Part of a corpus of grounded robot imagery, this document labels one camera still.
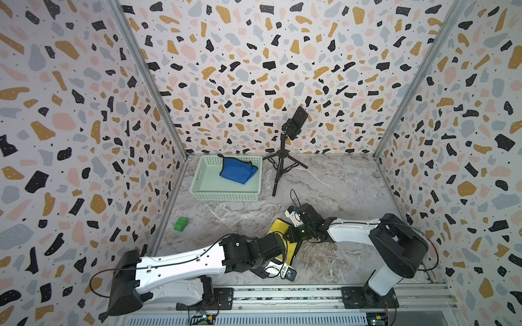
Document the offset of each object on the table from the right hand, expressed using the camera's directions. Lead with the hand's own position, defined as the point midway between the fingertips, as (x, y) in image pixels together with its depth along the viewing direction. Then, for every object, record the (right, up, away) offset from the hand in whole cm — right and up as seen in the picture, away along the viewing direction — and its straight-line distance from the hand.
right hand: (284, 236), depth 88 cm
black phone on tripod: (+4, +48, +2) cm, 48 cm away
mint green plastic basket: (-40, +21, +22) cm, 51 cm away
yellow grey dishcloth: (-1, +3, +4) cm, 5 cm away
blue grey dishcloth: (-25, +29, +23) cm, 44 cm away
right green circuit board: (+32, -24, -16) cm, 43 cm away
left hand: (-3, -1, -16) cm, 16 cm away
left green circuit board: (-29, -24, -16) cm, 41 cm away
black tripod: (0, +34, +18) cm, 39 cm away
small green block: (-46, +5, +2) cm, 46 cm away
